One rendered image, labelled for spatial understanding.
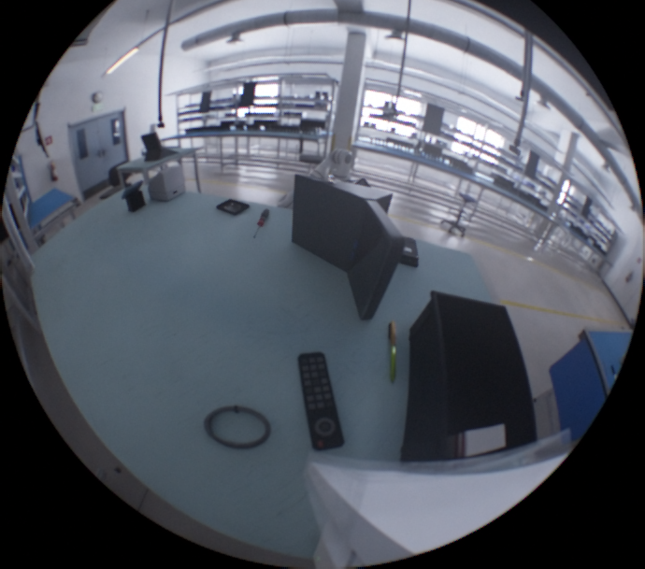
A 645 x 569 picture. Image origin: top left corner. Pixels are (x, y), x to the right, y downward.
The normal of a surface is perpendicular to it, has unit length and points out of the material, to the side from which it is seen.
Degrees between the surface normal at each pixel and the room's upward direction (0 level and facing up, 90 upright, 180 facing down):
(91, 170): 90
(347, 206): 90
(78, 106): 90
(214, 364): 0
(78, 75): 90
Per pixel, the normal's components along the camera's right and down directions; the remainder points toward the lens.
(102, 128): 0.96, 0.23
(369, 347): 0.11, -0.80
